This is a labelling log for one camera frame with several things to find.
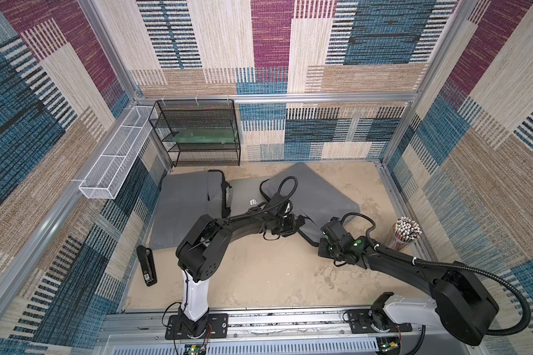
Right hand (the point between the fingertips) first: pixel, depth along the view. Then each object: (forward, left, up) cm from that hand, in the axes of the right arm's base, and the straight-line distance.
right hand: (324, 251), depth 88 cm
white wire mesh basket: (+25, +88, +17) cm, 93 cm away
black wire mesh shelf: (+54, +65, +27) cm, 88 cm away
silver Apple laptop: (+28, +32, +1) cm, 42 cm away
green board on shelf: (+41, +49, +25) cm, 68 cm away
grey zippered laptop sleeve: (+31, +65, -6) cm, 72 cm away
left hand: (+8, +9, +2) cm, 13 cm away
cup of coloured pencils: (0, -24, +16) cm, 29 cm away
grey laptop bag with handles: (+31, -1, -7) cm, 32 cm away
